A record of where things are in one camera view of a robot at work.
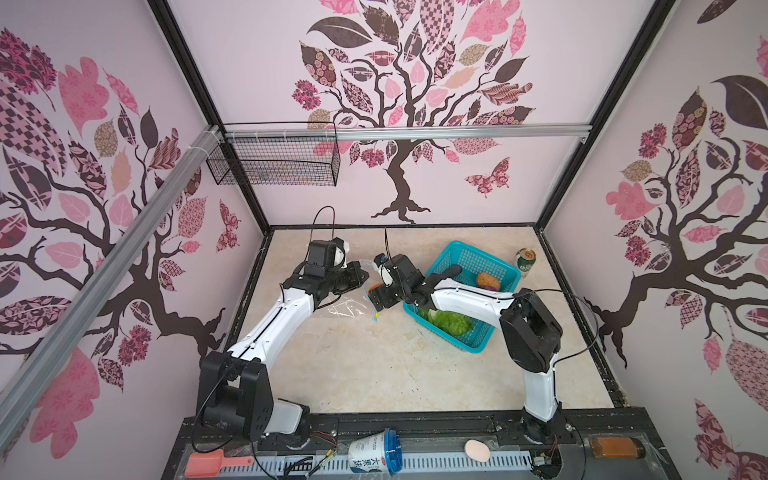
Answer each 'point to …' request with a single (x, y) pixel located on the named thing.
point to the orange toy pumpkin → (375, 286)
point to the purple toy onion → (491, 288)
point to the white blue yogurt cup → (380, 452)
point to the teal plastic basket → (473, 262)
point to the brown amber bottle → (604, 447)
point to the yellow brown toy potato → (486, 280)
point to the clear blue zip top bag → (356, 304)
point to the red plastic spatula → (208, 464)
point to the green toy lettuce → (452, 323)
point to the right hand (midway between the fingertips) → (379, 286)
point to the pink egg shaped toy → (477, 450)
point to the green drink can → (525, 257)
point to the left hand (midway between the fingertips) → (370, 278)
